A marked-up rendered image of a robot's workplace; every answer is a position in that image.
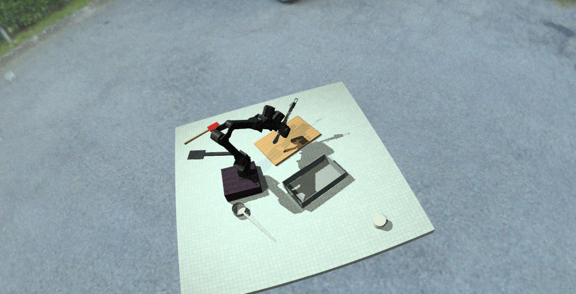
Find dark grey rectangular tin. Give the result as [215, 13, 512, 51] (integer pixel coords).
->
[282, 154, 346, 208]

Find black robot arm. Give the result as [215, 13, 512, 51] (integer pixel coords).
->
[210, 105, 285, 179]

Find dark grey spatula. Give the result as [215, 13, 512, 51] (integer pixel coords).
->
[187, 150, 232, 159]

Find light brown wooden board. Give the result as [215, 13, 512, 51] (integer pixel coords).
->
[254, 116, 321, 166]

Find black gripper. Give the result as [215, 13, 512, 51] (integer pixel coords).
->
[269, 119, 291, 138]

